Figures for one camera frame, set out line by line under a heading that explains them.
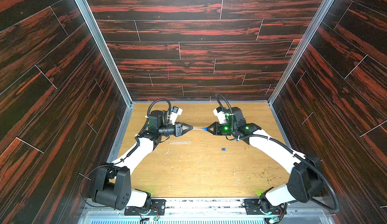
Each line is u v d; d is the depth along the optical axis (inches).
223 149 36.7
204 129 30.9
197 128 30.5
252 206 28.9
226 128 27.2
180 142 38.8
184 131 29.5
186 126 29.7
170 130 27.7
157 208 28.9
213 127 28.3
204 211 28.9
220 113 29.4
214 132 27.7
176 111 28.3
